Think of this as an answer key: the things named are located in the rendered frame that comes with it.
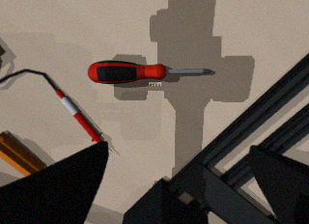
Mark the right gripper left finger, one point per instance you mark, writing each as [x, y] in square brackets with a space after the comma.
[61, 193]

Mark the red test probe with black lead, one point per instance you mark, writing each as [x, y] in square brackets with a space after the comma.
[67, 103]

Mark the red and black screwdriver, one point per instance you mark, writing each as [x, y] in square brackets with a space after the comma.
[118, 72]

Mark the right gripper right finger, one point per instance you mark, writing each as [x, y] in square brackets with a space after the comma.
[284, 182]

